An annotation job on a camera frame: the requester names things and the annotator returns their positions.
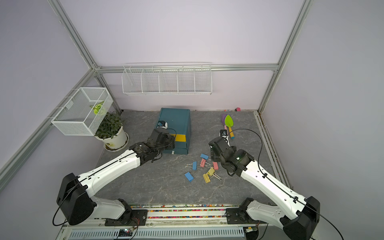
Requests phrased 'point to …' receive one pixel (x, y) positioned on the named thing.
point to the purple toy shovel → (223, 116)
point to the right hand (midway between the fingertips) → (220, 148)
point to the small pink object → (238, 109)
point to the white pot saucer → (113, 150)
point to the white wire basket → (83, 112)
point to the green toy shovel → (229, 122)
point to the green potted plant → (110, 126)
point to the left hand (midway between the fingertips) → (171, 139)
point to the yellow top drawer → (179, 137)
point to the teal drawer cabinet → (178, 120)
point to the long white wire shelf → (167, 78)
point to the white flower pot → (116, 142)
